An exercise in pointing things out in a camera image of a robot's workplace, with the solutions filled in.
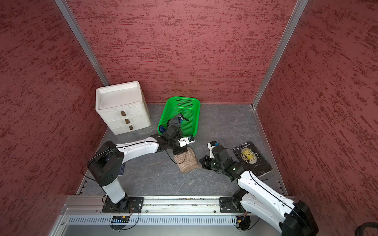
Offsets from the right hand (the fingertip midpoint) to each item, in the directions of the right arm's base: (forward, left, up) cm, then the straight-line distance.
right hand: (199, 164), depth 79 cm
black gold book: (+7, -33, -9) cm, 35 cm away
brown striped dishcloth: (+4, +6, -5) cm, 9 cm away
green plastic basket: (+51, +5, -8) cm, 52 cm away
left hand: (+13, +9, -3) cm, 16 cm away
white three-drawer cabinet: (+31, +45, +16) cm, 57 cm away
